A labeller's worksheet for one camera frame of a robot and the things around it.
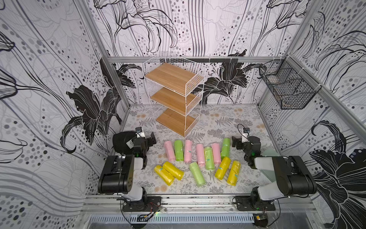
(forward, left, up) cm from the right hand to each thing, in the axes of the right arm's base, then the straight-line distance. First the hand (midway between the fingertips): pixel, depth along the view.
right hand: (241, 134), depth 94 cm
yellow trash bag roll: (-27, +49, 0) cm, 56 cm away
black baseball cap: (-6, +80, +1) cm, 80 cm away
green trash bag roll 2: (-18, +23, 0) cm, 30 cm away
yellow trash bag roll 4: (-27, +11, -1) cm, 29 cm away
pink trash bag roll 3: (-14, +29, -2) cm, 32 cm away
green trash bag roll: (-12, +42, 0) cm, 43 cm away
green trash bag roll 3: (-9, +12, -2) cm, 15 cm away
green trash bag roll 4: (-27, +30, -3) cm, 40 cm away
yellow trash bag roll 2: (-24, +44, 0) cm, 50 cm away
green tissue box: (-15, -11, +5) cm, 20 cm away
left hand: (-1, +64, +2) cm, 64 cm away
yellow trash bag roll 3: (-22, +16, -1) cm, 27 cm away
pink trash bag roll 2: (-16, +36, -1) cm, 40 cm away
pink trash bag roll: (-11, +48, -2) cm, 49 cm away
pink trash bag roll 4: (-13, +18, -2) cm, 22 cm away
